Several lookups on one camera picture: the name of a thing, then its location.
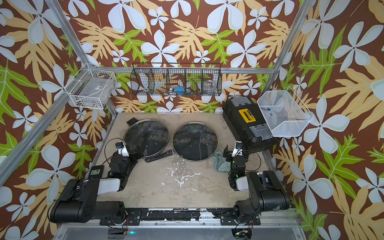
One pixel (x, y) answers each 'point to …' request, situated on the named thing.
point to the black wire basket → (174, 79)
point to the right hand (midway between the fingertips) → (235, 146)
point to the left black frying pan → (147, 139)
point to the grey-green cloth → (220, 162)
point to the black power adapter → (96, 172)
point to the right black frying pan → (192, 141)
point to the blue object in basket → (180, 90)
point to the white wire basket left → (91, 87)
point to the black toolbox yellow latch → (244, 117)
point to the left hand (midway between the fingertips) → (130, 145)
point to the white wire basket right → (286, 115)
